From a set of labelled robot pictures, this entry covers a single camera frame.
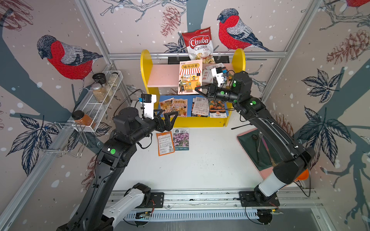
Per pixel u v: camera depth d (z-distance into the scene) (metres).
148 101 0.50
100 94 0.72
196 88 0.63
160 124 0.50
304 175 0.77
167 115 0.50
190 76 0.65
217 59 0.92
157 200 0.73
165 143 0.95
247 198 0.73
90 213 0.36
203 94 0.61
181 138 0.97
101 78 0.73
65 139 0.58
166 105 0.98
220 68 0.60
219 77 0.60
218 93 0.57
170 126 0.51
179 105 0.98
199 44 0.83
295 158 0.42
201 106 0.98
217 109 0.98
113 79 0.86
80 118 0.60
